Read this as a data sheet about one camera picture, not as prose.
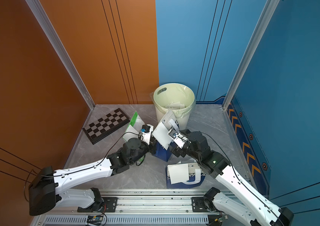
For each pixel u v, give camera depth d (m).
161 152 0.72
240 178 0.45
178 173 0.64
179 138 0.57
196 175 0.64
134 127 0.77
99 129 1.02
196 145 0.51
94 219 0.72
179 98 0.97
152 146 0.63
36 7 0.69
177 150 0.61
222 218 0.69
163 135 0.72
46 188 0.41
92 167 0.50
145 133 0.62
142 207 0.73
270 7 0.69
